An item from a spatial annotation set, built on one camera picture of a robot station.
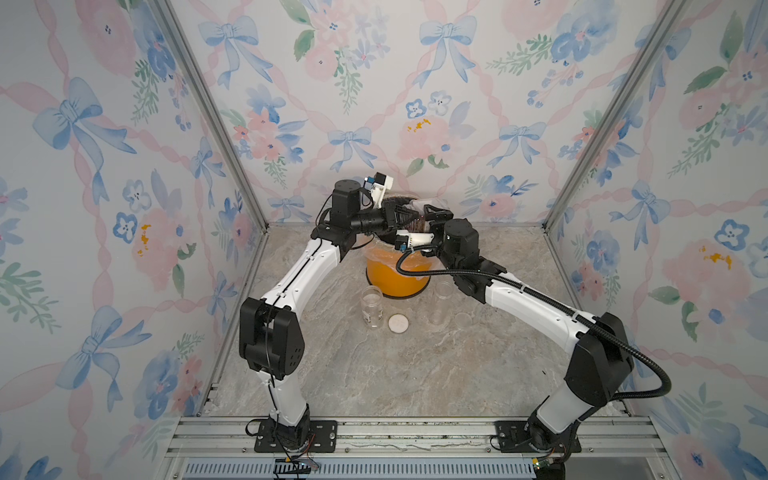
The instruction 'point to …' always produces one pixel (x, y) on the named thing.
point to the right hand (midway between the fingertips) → (422, 205)
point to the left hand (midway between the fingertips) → (421, 215)
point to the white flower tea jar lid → (398, 323)
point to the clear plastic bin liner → (382, 252)
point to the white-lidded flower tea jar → (372, 301)
